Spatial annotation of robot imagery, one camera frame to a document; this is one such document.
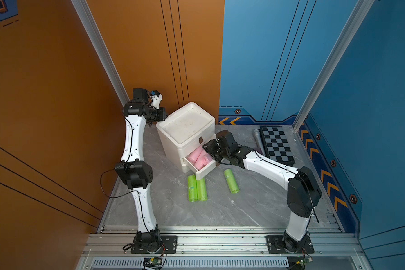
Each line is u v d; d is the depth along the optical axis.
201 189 0.87
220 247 0.74
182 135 0.83
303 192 0.49
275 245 0.72
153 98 0.77
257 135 1.12
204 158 0.85
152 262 0.72
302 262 0.70
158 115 0.77
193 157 0.89
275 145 1.05
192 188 0.87
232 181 0.90
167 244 0.74
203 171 0.82
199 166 0.85
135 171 0.54
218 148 0.73
